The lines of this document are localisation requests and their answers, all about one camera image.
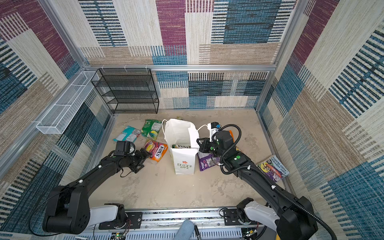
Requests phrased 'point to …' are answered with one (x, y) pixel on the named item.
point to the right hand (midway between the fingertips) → (196, 143)
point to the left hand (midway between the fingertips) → (149, 156)
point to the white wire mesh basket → (57, 118)
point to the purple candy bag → (206, 160)
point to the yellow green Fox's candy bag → (179, 146)
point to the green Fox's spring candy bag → (151, 129)
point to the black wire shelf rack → (128, 90)
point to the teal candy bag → (129, 134)
